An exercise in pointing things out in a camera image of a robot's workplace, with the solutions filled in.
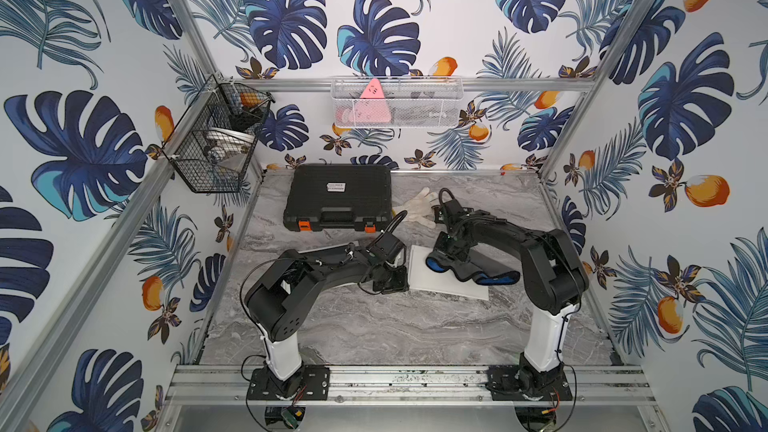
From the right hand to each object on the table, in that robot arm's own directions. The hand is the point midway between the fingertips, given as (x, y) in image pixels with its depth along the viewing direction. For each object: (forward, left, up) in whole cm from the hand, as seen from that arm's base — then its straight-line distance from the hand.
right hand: (442, 255), depth 98 cm
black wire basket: (+31, +69, +36) cm, 84 cm away
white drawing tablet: (-8, +7, 0) cm, 11 cm away
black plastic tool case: (+21, +36, +5) cm, 42 cm away
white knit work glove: (+19, +6, +1) cm, 20 cm away
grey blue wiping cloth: (-6, -13, +3) cm, 15 cm away
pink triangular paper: (+30, +23, +36) cm, 52 cm away
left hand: (-12, +12, +1) cm, 17 cm away
